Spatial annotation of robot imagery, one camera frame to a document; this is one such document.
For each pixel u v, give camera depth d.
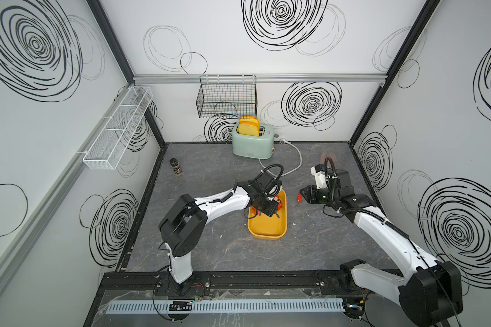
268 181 0.69
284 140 1.21
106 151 0.71
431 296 0.39
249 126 0.99
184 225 0.47
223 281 0.75
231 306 0.97
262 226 0.87
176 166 1.00
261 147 1.11
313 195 0.71
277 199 0.96
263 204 0.72
